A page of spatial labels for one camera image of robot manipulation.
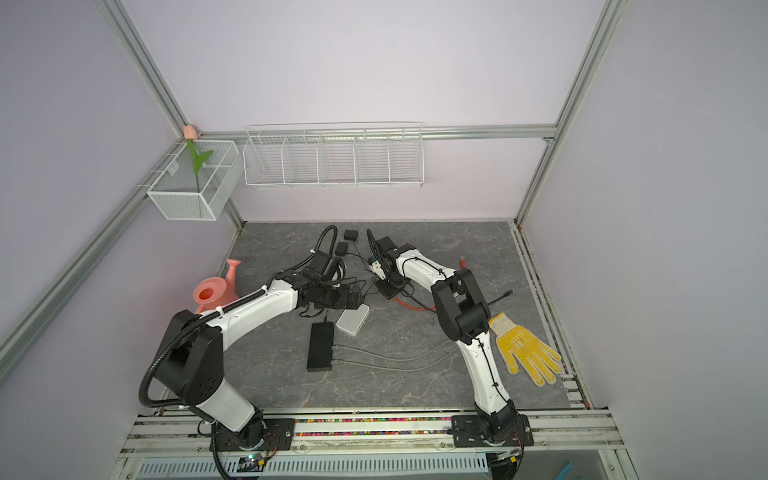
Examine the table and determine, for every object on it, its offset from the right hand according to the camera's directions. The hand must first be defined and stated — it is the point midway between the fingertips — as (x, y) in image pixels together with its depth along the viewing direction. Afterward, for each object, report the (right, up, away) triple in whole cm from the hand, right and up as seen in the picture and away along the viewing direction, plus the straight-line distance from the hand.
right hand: (392, 292), depth 100 cm
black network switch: (-21, -14, -14) cm, 29 cm away
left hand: (-12, -2, -13) cm, 18 cm away
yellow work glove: (+43, -17, -14) cm, 48 cm away
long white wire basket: (-17, +46, -2) cm, 49 cm away
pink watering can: (-53, +2, -12) cm, 55 cm away
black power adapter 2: (-16, +20, +15) cm, 29 cm away
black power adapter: (-19, +14, +11) cm, 26 cm away
